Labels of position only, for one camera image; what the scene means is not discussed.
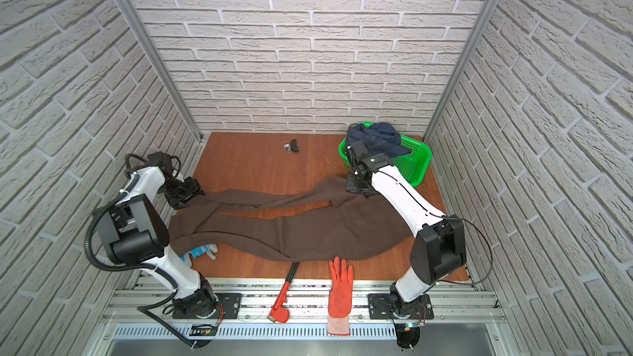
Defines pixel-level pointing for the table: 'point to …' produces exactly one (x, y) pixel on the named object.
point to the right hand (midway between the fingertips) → (361, 186)
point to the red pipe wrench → (278, 314)
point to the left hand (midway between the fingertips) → (200, 191)
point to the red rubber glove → (340, 297)
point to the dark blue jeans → (379, 138)
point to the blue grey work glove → (210, 250)
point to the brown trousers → (354, 227)
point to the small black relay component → (292, 146)
